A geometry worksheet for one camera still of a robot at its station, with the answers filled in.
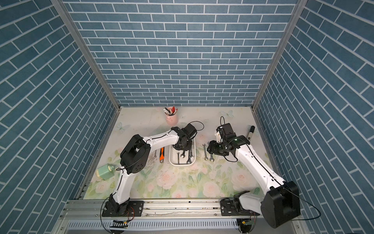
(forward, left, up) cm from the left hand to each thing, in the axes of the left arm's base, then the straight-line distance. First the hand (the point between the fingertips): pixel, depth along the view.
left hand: (190, 149), depth 96 cm
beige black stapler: (+13, -44, +5) cm, 46 cm away
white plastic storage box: (-5, +4, +1) cm, 7 cm away
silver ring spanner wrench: (-7, +7, 0) cm, 10 cm away
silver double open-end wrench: (-9, +1, 0) cm, 9 cm away
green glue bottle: (-18, +46, +6) cm, 50 cm away
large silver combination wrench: (-7, -14, 0) cm, 15 cm away
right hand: (-8, -13, +13) cm, 20 cm away
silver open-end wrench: (-6, -11, -1) cm, 12 cm away
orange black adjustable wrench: (-6, +18, 0) cm, 19 cm away
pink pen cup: (+19, +13, +7) cm, 24 cm away
